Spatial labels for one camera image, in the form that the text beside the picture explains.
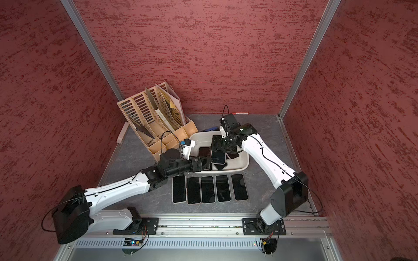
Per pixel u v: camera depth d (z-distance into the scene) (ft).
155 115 3.54
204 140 3.49
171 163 1.99
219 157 2.24
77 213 1.30
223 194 2.74
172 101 3.00
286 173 1.43
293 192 1.35
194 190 2.72
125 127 3.70
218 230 2.43
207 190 2.80
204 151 3.22
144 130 3.64
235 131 1.78
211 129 3.59
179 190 2.80
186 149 2.28
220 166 3.04
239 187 2.86
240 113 4.03
